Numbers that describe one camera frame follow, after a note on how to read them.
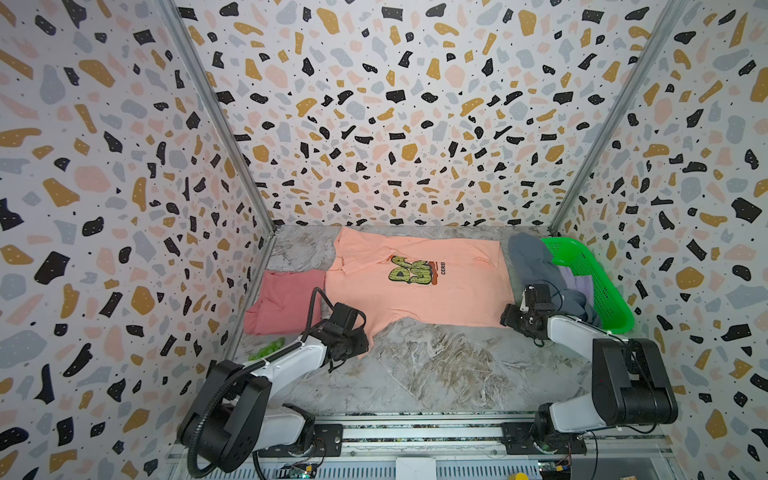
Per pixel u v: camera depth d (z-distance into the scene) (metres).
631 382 0.49
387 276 1.06
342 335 0.69
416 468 0.67
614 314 0.92
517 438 0.74
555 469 0.72
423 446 0.73
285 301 0.97
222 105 0.87
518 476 0.65
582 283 1.01
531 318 0.71
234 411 0.41
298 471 0.70
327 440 0.73
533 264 1.00
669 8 0.71
